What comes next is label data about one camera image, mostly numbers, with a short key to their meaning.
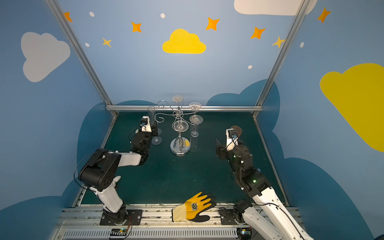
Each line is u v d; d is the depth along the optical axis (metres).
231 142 0.56
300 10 0.71
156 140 1.01
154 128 0.83
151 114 0.93
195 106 0.82
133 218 0.73
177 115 0.77
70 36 0.78
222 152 0.62
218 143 0.64
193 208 0.75
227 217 0.74
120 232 0.72
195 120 0.75
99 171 0.49
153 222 0.73
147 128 0.78
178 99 0.84
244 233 0.73
